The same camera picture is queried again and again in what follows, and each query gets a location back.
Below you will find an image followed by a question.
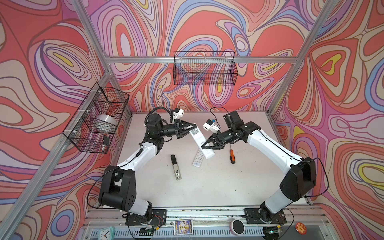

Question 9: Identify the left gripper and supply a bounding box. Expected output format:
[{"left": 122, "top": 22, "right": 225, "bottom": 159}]
[{"left": 156, "top": 122, "right": 195, "bottom": 141}]

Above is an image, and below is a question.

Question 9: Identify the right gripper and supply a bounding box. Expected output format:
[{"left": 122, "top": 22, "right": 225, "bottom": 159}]
[{"left": 201, "top": 127, "right": 236, "bottom": 151}]

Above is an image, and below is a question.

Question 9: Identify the white remote control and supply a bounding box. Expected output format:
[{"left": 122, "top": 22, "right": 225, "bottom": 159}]
[
  {"left": 192, "top": 150, "right": 205, "bottom": 168},
  {"left": 189, "top": 127, "right": 215, "bottom": 159}
]

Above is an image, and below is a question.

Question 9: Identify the orange handled screwdriver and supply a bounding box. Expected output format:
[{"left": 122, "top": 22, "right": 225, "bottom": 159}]
[{"left": 230, "top": 145, "right": 236, "bottom": 164}]

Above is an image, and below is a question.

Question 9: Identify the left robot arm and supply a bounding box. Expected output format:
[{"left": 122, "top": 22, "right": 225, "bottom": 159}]
[{"left": 99, "top": 109, "right": 197, "bottom": 219}]

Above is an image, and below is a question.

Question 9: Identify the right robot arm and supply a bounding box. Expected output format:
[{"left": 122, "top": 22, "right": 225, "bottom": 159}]
[{"left": 201, "top": 111, "right": 316, "bottom": 224}]

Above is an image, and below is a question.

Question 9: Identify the beige black stapler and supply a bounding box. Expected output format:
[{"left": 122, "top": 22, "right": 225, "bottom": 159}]
[{"left": 171, "top": 155, "right": 182, "bottom": 181}]

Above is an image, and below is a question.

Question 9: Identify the white tape roll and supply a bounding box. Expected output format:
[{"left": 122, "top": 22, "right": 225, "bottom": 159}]
[{"left": 94, "top": 114, "right": 118, "bottom": 131}]

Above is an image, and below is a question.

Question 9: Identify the small black item in basket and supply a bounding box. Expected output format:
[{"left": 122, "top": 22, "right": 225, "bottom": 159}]
[{"left": 103, "top": 135, "right": 110, "bottom": 147}]

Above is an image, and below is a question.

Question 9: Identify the round black white speaker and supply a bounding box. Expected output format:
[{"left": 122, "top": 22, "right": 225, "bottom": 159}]
[{"left": 230, "top": 220, "right": 245, "bottom": 236}]

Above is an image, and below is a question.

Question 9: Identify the colourful card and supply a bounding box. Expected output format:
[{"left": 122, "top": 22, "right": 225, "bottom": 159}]
[{"left": 174, "top": 219, "right": 194, "bottom": 236}]

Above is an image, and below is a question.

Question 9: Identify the red round badge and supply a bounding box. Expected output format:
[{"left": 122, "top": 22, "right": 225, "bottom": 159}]
[{"left": 295, "top": 222, "right": 308, "bottom": 235}]

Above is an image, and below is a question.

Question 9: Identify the small green clock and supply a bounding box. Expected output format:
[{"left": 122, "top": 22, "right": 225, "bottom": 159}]
[{"left": 97, "top": 227, "right": 115, "bottom": 240}]

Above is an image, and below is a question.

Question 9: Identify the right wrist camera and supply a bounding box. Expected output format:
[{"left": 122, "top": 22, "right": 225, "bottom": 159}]
[{"left": 203, "top": 119, "right": 220, "bottom": 133}]

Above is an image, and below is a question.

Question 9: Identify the black wire basket back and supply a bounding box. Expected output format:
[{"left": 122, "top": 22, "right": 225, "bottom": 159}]
[{"left": 173, "top": 50, "right": 238, "bottom": 86}]

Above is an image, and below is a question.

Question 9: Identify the black wire basket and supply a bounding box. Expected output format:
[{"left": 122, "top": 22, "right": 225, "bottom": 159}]
[
  {"left": 63, "top": 83, "right": 130, "bottom": 154},
  {"left": 173, "top": 50, "right": 238, "bottom": 86}
]

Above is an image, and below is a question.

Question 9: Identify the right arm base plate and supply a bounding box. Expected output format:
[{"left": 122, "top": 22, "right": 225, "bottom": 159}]
[{"left": 242, "top": 208, "right": 287, "bottom": 225}]

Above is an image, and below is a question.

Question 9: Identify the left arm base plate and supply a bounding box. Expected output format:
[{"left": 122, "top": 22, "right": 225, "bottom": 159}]
[{"left": 125, "top": 209, "right": 167, "bottom": 227}]

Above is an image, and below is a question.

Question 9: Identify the black wire basket left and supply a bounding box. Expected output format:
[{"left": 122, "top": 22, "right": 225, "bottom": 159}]
[{"left": 63, "top": 83, "right": 130, "bottom": 154}]

